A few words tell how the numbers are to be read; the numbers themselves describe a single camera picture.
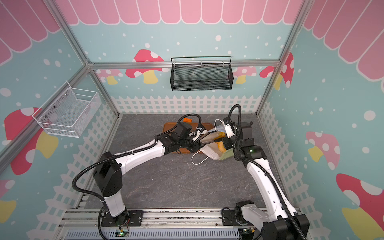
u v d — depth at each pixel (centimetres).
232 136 67
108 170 52
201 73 95
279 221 38
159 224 73
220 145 92
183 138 68
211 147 92
